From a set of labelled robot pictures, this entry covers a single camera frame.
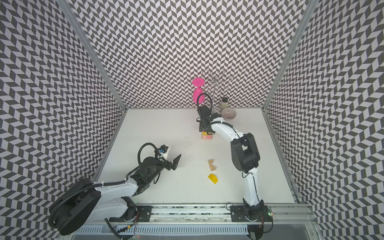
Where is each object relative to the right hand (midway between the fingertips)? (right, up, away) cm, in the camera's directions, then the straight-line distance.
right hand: (206, 131), depth 97 cm
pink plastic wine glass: (-4, +33, +5) cm, 34 cm away
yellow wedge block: (+3, -25, -14) cm, 29 cm away
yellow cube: (-1, -1, -10) cm, 10 cm away
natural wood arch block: (+4, -22, -9) cm, 24 cm away
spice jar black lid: (+14, +19, +13) cm, 27 cm away
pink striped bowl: (+18, +12, +15) cm, 26 cm away
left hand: (-19, -11, -12) cm, 25 cm away
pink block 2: (+2, -4, +3) cm, 5 cm away
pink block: (-1, -4, +3) cm, 5 cm away
